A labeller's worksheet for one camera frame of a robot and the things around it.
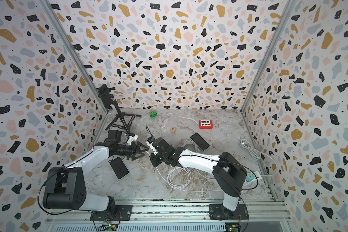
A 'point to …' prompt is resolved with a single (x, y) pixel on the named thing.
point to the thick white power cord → (256, 154)
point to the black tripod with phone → (104, 91)
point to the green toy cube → (152, 114)
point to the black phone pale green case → (201, 142)
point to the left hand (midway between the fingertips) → (147, 151)
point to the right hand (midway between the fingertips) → (150, 157)
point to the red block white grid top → (206, 124)
